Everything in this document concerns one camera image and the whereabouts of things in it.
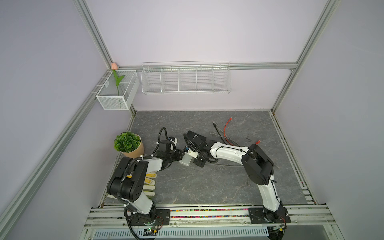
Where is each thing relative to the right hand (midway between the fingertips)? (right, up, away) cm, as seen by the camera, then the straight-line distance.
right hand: (198, 160), depth 94 cm
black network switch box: (-1, +13, +1) cm, 13 cm away
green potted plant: (-40, +11, -8) cm, 42 cm away
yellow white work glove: (-28, -11, -10) cm, 32 cm away
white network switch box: (-7, +1, -2) cm, 8 cm away
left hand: (-8, +3, 0) cm, 9 cm away
